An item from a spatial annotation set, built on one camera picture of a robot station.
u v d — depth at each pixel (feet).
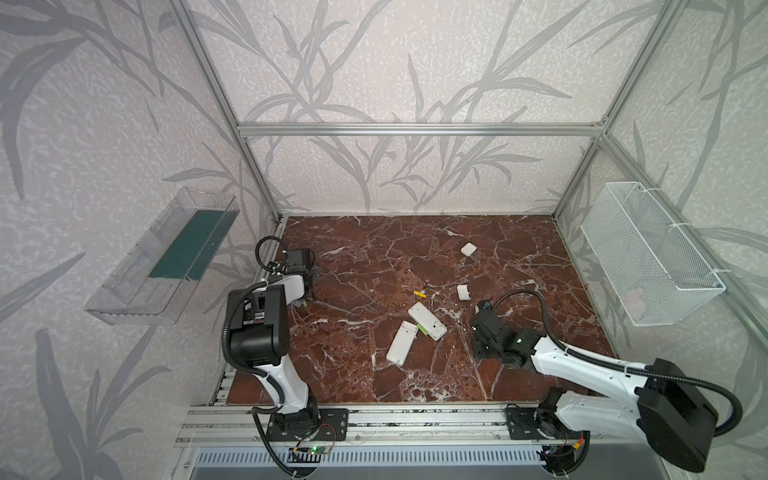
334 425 2.41
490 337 2.17
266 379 1.70
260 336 1.64
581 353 1.69
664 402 1.34
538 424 2.18
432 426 2.47
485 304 2.54
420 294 3.24
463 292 3.24
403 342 2.84
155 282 2.07
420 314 3.04
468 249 3.56
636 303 2.38
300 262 2.58
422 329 2.94
